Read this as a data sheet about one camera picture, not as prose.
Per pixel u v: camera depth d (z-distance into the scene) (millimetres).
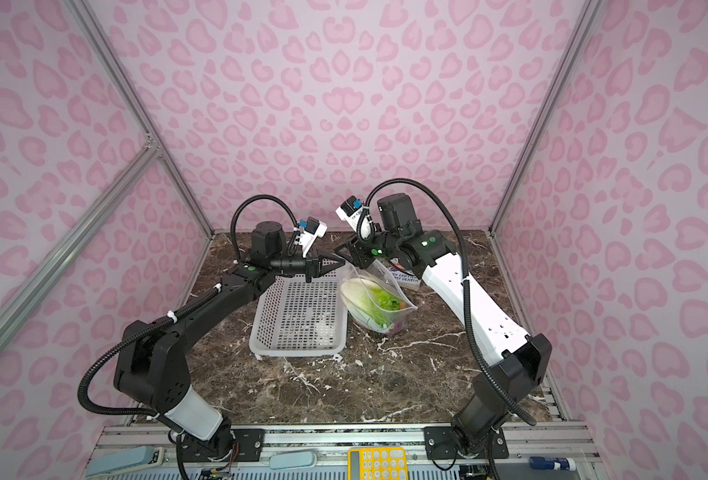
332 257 722
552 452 721
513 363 404
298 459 691
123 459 740
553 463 689
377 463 694
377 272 751
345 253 678
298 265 706
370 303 800
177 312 489
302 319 951
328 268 746
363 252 626
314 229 690
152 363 444
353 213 607
